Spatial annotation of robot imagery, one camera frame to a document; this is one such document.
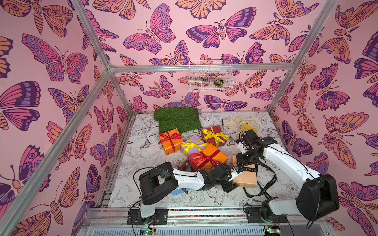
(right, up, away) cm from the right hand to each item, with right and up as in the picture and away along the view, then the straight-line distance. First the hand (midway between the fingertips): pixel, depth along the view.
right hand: (242, 161), depth 83 cm
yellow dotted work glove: (+17, +21, +29) cm, 39 cm away
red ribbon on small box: (-45, +13, +13) cm, 49 cm away
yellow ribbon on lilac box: (-29, +8, +9) cm, 31 cm away
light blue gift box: (-35, -13, -8) cm, 38 cm away
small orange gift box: (-45, +8, +11) cm, 47 cm away
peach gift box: (+2, -9, -3) cm, 10 cm away
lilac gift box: (-27, +5, +8) cm, 29 cm away
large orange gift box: (-12, +2, 0) cm, 12 cm away
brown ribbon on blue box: (-33, -2, -2) cm, 33 cm away
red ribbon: (-24, +1, -2) cm, 24 cm away
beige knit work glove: (+5, +23, +30) cm, 38 cm away
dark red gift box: (-14, +14, +14) cm, 24 cm away
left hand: (-4, -9, -3) cm, 10 cm away
